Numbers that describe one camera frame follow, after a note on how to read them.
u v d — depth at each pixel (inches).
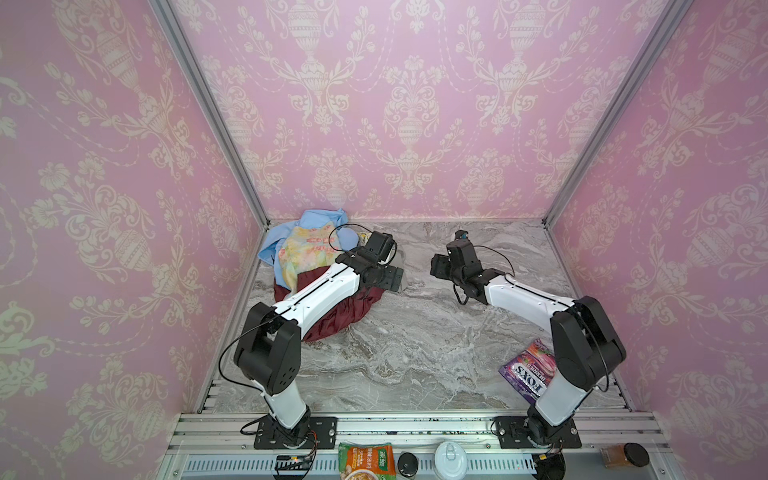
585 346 18.4
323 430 29.4
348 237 41.2
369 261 26.0
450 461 26.0
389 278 31.5
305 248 39.3
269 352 17.9
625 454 25.1
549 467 28.0
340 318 35.3
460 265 28.2
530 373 31.9
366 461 27.0
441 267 33.0
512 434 28.7
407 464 24.2
